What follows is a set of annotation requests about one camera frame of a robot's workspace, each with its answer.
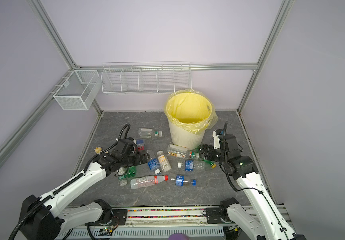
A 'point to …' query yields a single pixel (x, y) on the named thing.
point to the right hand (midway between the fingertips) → (206, 150)
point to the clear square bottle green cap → (181, 152)
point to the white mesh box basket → (79, 91)
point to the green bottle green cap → (131, 172)
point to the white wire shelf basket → (143, 77)
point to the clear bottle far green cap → (146, 133)
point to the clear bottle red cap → (147, 181)
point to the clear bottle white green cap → (122, 176)
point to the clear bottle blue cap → (182, 180)
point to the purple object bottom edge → (178, 236)
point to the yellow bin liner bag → (191, 110)
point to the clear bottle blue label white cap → (192, 165)
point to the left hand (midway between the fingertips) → (143, 160)
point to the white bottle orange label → (163, 162)
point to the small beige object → (98, 149)
